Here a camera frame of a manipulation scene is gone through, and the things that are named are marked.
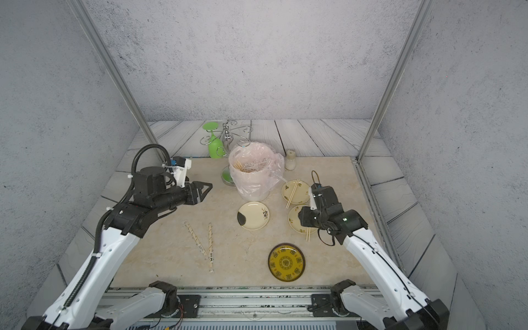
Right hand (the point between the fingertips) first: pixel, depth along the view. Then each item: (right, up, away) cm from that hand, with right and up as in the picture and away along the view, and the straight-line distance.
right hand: (303, 214), depth 76 cm
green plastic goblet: (-38, +28, +24) cm, 53 cm away
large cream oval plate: (-1, -6, +18) cm, 20 cm away
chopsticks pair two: (-37, -16, +12) cm, 42 cm away
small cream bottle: (-1, +22, +33) cm, 40 cm away
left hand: (-32, +11, -7) cm, 35 cm away
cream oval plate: (+4, +5, +29) cm, 30 cm away
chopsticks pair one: (-45, -13, +14) cm, 49 cm away
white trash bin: (-19, +17, +20) cm, 32 cm away
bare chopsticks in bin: (-27, +19, +20) cm, 39 cm away
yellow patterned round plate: (-5, -20, +7) cm, 22 cm away
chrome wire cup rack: (-30, +34, +17) cm, 48 cm away
